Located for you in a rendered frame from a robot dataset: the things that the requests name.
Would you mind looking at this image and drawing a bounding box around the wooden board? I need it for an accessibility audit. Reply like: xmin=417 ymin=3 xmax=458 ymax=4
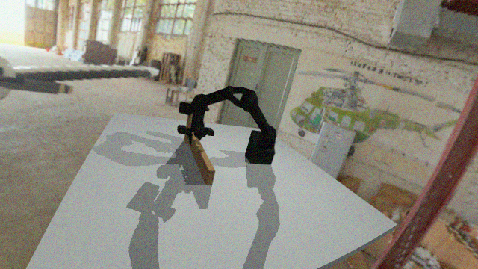
xmin=187 ymin=132 xmax=215 ymax=185

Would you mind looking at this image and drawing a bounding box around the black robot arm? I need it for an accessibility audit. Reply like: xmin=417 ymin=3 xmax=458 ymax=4
xmin=179 ymin=86 xmax=276 ymax=151

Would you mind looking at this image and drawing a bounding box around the wooden post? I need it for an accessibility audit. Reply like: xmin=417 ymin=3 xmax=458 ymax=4
xmin=184 ymin=114 xmax=193 ymax=143

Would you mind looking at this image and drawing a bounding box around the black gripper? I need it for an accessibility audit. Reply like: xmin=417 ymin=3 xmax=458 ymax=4
xmin=177 ymin=117 xmax=214 ymax=146

